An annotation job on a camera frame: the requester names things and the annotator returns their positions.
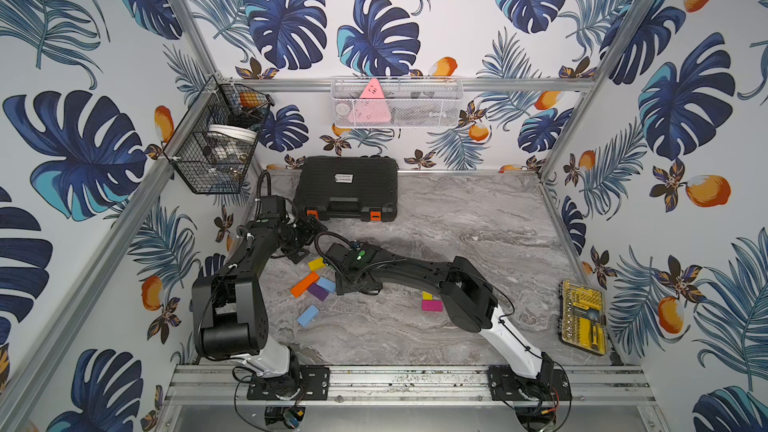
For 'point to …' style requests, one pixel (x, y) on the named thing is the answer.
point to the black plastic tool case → (346, 188)
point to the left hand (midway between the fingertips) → (317, 232)
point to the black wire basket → (213, 144)
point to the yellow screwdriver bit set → (582, 316)
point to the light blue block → (308, 315)
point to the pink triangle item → (371, 107)
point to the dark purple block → (318, 292)
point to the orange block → (300, 287)
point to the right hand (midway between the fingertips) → (353, 285)
